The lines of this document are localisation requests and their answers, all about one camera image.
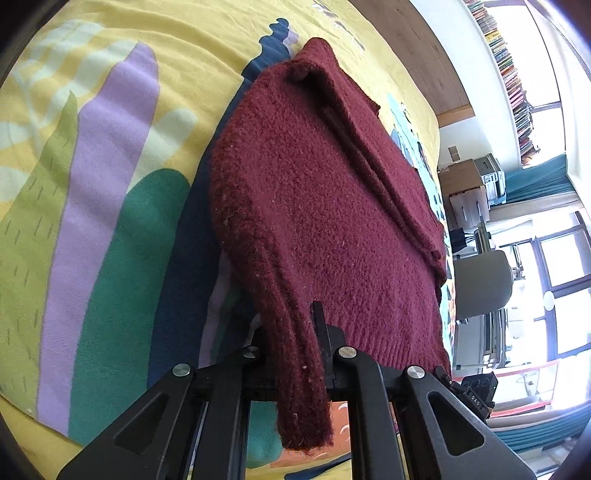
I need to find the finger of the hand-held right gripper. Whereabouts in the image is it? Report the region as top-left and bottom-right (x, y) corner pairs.
(434, 366), (464, 393)

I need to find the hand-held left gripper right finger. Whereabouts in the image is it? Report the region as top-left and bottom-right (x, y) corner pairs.
(311, 301), (539, 480)

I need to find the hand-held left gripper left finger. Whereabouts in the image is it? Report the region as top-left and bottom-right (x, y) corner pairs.
(55, 325), (279, 480)

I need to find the dark red knitted sweater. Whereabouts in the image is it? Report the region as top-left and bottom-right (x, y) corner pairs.
(208, 37), (453, 453)

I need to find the teal cloth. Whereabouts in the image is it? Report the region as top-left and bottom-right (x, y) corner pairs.
(485, 401), (591, 455)

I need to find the grey office chair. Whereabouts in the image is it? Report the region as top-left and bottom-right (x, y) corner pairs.
(454, 250), (514, 320)

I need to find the yellow dinosaur printed blanket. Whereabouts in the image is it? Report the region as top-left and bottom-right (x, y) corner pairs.
(0, 0), (459, 480)

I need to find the wooden dresser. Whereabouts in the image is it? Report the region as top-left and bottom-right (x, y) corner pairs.
(438, 159), (491, 232)

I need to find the grey printer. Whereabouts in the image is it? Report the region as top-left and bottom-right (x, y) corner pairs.
(473, 154), (509, 206)

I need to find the teal curtain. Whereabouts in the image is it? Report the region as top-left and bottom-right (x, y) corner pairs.
(505, 154), (570, 205)

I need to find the wooden bed headboard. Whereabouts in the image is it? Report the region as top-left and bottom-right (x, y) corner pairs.
(348, 0), (477, 129)

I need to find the row of books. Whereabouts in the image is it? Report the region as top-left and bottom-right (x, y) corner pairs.
(462, 0), (542, 164)

